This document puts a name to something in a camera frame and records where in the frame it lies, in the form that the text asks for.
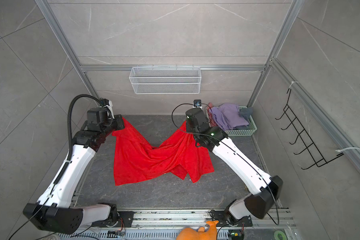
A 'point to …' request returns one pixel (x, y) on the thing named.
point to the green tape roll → (279, 235)
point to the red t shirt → (135, 159)
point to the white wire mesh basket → (165, 80)
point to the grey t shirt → (245, 112)
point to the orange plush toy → (188, 233)
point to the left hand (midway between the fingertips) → (118, 113)
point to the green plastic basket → (251, 128)
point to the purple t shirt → (228, 116)
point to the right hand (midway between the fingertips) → (194, 117)
